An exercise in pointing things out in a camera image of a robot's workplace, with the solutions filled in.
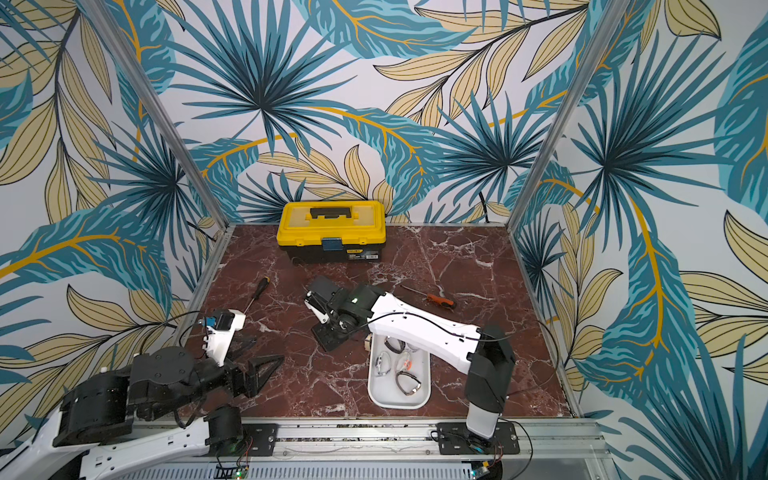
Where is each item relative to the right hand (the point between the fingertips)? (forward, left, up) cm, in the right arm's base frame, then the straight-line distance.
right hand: (325, 336), depth 74 cm
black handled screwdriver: (+25, +26, -15) cm, 39 cm away
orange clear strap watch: (-2, -21, -14) cm, 25 cm away
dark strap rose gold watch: (+4, -18, -16) cm, 24 cm away
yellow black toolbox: (+36, -1, 0) cm, 36 cm away
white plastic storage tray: (-5, -18, -14) cm, 24 cm away
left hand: (-9, +9, +10) cm, 16 cm away
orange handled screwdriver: (+18, -34, -15) cm, 41 cm away
